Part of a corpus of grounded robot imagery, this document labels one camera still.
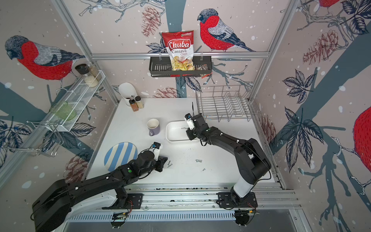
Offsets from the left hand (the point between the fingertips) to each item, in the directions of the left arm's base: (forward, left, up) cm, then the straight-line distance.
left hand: (169, 156), depth 82 cm
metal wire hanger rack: (+1, +57, +21) cm, 61 cm away
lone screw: (+25, -7, -8) cm, 27 cm away
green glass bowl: (+12, +50, +28) cm, 58 cm away
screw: (-2, +1, -7) cm, 7 cm away
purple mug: (+22, +14, -2) cm, 26 cm away
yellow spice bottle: (+44, +28, 0) cm, 53 cm away
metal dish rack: (+45, -46, -2) cm, 64 cm away
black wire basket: (+52, +7, +27) cm, 59 cm away
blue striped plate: (+4, +33, -7) cm, 34 cm away
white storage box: (+23, -1, -10) cm, 25 cm away
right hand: (+18, -11, +2) cm, 21 cm away
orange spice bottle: (+42, +33, -2) cm, 54 cm away
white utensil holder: (+54, +39, +4) cm, 67 cm away
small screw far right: (-5, -20, -7) cm, 22 cm away
